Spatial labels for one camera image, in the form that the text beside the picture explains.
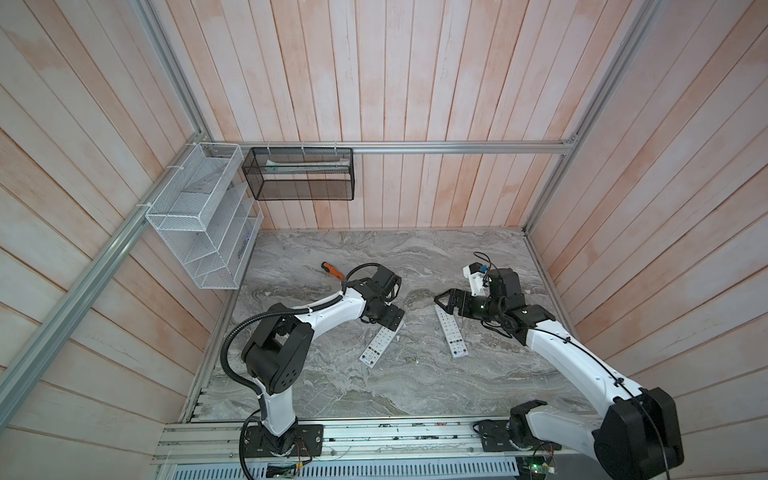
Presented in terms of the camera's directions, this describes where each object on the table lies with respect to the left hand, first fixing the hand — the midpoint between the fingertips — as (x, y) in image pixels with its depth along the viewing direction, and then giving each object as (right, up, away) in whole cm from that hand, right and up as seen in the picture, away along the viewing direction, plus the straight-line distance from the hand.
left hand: (385, 319), depth 90 cm
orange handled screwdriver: (-20, +15, +17) cm, 30 cm away
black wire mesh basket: (-28, +47, +6) cm, 55 cm away
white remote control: (-2, -8, -2) cm, 8 cm away
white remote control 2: (+21, -4, 0) cm, 21 cm away
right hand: (+17, +7, -8) cm, 20 cm away
